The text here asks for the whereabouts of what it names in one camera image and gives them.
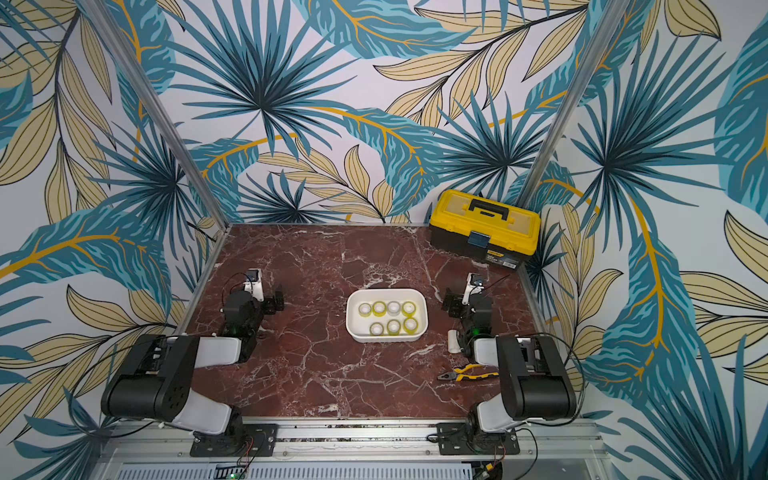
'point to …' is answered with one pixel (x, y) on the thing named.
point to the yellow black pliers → (457, 375)
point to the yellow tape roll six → (409, 309)
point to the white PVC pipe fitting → (453, 341)
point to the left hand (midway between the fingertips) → (265, 287)
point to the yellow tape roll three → (393, 327)
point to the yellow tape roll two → (379, 309)
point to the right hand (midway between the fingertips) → (465, 290)
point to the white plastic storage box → (386, 315)
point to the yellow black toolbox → (483, 229)
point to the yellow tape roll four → (410, 325)
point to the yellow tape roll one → (376, 329)
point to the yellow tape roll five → (364, 309)
